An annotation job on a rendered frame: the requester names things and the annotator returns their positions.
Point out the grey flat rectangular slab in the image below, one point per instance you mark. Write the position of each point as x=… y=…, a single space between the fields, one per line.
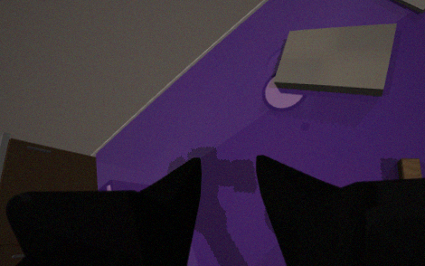
x=351 y=59

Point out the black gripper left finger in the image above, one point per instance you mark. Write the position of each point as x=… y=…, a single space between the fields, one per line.
x=153 y=227

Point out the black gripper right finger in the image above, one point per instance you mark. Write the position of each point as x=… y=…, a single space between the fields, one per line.
x=318 y=224

